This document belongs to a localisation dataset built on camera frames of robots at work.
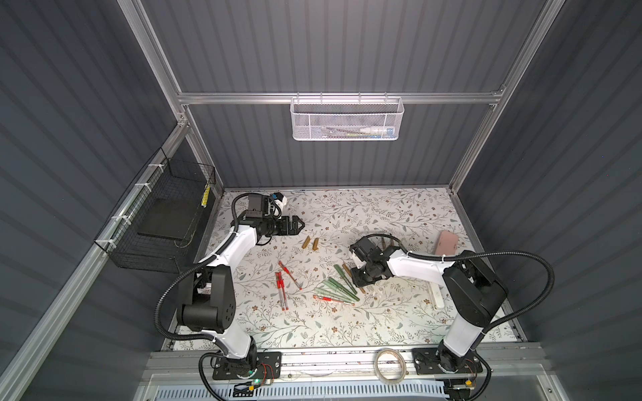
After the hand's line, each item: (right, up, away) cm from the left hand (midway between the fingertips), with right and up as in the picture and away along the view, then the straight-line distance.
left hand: (296, 225), depth 90 cm
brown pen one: (+34, -8, +11) cm, 37 cm away
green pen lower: (+14, -25, -2) cm, 28 cm away
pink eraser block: (+59, -8, +9) cm, 61 cm away
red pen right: (-5, -22, 0) cm, 22 cm away
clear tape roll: (+26, -41, -19) cm, 52 cm away
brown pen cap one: (+6, -8, +12) cm, 16 cm away
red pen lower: (+13, -26, -3) cm, 29 cm away
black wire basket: (-38, 0, -20) cm, 43 cm away
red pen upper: (-1, -20, +2) cm, 20 cm away
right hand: (+22, -20, +1) cm, 30 cm away
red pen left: (-8, -19, +4) cm, 21 cm away
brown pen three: (+19, -17, +3) cm, 26 cm away
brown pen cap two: (+2, -7, +12) cm, 15 cm away
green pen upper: (+16, -18, +3) cm, 25 cm away
